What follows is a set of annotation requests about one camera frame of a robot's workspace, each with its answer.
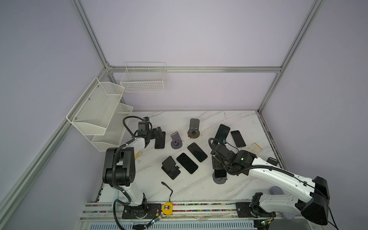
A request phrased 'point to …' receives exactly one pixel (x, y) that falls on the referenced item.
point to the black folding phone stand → (169, 167)
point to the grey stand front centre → (219, 180)
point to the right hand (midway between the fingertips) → (215, 162)
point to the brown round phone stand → (194, 132)
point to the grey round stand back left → (177, 143)
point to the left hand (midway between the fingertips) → (154, 132)
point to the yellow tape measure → (167, 207)
